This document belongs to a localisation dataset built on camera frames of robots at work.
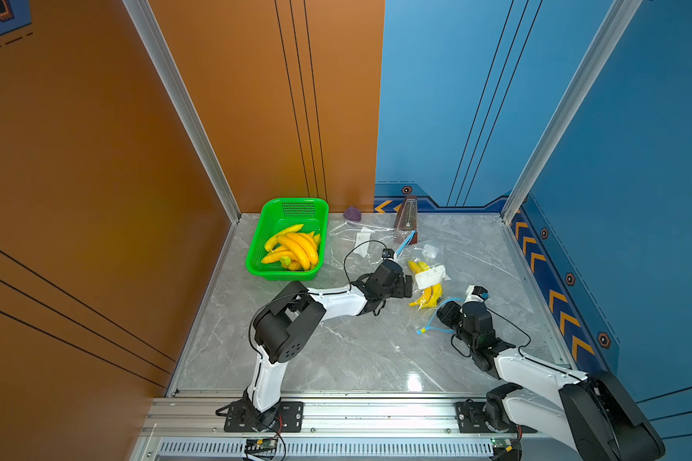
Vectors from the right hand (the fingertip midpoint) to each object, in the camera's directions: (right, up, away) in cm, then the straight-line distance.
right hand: (440, 302), depth 89 cm
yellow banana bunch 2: (-2, +2, +5) cm, 5 cm away
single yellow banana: (-43, +18, +7) cm, 47 cm away
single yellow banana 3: (-48, +16, +7) cm, 51 cm away
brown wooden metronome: (-8, +27, +15) cm, 32 cm away
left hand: (-11, +8, +4) cm, 14 cm away
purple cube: (-28, +31, +26) cm, 49 cm away
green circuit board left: (-50, -31, -18) cm, 62 cm away
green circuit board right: (+11, -32, -17) cm, 38 cm away
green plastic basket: (-58, +30, +26) cm, 70 cm away
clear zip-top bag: (-3, +5, +2) cm, 6 cm away
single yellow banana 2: (-58, +19, +16) cm, 63 cm away
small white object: (+1, +16, +14) cm, 21 cm away
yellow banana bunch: (-52, +15, +9) cm, 55 cm away
